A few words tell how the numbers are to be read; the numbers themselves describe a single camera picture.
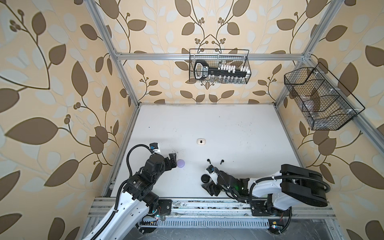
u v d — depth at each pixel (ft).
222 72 2.73
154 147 2.20
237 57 2.98
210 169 2.37
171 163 2.32
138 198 1.65
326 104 2.38
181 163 2.96
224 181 2.03
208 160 2.99
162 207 2.42
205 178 2.69
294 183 1.60
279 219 2.37
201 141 3.16
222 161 2.98
